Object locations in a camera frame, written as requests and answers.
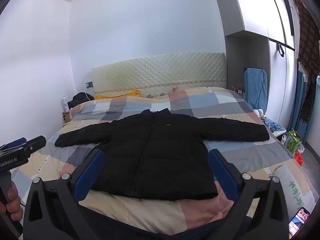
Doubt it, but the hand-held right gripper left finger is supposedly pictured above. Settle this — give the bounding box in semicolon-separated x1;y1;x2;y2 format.
23;149;105;240

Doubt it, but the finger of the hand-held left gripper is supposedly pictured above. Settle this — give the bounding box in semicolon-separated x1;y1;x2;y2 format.
24;135;47;156
0;137;27;151

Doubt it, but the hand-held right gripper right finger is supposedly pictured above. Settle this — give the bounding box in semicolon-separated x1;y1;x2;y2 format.
208;149;297;240

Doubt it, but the black puffer jacket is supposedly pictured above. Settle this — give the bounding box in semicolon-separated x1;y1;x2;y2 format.
54;107;270;201

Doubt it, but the person's left hand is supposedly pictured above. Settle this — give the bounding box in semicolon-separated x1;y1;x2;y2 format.
0;181;24;222

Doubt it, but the black bag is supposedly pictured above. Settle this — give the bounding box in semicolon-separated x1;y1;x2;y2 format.
67;92;95;109

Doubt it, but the blue crumpled cloth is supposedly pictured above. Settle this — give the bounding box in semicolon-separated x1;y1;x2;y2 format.
264;117;285;132

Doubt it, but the white stool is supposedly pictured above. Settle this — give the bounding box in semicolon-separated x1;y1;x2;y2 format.
272;127;287;143

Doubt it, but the white plush toy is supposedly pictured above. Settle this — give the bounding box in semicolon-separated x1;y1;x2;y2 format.
252;108;267;120

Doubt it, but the bed with checkered cover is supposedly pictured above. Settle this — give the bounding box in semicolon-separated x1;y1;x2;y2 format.
11;86;313;235

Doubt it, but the red bag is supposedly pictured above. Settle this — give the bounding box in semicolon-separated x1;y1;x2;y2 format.
294;151;304;167

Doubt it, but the green bag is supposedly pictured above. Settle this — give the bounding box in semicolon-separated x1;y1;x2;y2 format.
285;130;304;153

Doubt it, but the yellow pillow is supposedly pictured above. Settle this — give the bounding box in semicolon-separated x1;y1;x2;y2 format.
95;89;141;100

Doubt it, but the row of small bottles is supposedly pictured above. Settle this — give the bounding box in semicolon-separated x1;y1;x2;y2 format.
231;86;246;97

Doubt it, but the smartphone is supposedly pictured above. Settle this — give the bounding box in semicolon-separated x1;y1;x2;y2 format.
288;207;310;238

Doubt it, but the blue covered board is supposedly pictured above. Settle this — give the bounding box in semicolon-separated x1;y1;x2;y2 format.
244;67;269;120

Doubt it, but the beige floral pillow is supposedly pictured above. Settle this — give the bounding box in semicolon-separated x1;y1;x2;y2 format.
140;87;175;99

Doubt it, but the teal curtain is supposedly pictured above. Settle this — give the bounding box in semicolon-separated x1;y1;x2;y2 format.
291;72;316;143

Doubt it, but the cream quilted headboard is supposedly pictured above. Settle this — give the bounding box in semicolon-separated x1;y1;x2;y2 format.
90;52;228;99

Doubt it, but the brown patterned hanging cloth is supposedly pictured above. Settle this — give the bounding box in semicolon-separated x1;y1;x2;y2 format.
292;0;320;124

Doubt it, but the grey wardrobe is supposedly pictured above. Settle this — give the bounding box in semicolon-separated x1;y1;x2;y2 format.
210;0;300;140

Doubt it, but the black cable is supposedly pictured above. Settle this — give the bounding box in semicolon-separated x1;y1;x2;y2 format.
257;69;268;111

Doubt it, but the black strap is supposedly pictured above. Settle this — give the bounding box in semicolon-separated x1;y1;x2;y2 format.
276;42;286;59

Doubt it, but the black wardrobe rail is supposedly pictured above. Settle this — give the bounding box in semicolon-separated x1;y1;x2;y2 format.
268;37;297;52

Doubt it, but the black clothes rack frame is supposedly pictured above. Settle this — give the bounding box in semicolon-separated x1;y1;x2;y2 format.
281;0;297;37

